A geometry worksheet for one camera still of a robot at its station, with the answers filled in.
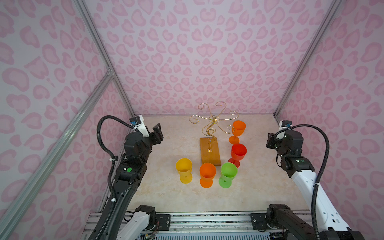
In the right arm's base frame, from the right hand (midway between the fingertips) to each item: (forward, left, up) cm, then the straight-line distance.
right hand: (273, 132), depth 76 cm
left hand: (-4, +58, +11) cm, 59 cm away
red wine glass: (-4, +16, -12) cm, 20 cm away
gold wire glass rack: (+3, +33, -3) cm, 33 cm away
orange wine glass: (+12, +13, -11) cm, 21 cm away
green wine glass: (-14, +21, -18) cm, 32 cm away
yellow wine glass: (-13, +46, -16) cm, 50 cm away
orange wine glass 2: (-14, +33, -20) cm, 41 cm away
